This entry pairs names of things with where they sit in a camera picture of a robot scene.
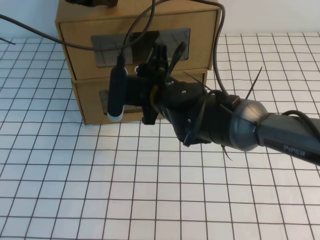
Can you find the black cable tie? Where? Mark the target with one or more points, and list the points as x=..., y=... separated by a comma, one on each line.
x=253, y=83

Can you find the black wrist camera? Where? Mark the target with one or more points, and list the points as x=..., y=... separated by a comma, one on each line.
x=117, y=90

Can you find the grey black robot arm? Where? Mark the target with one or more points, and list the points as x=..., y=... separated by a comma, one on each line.
x=201, y=116

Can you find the dark object on box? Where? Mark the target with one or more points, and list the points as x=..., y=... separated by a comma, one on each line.
x=94, y=3

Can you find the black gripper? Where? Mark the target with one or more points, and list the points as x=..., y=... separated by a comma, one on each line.
x=157, y=93

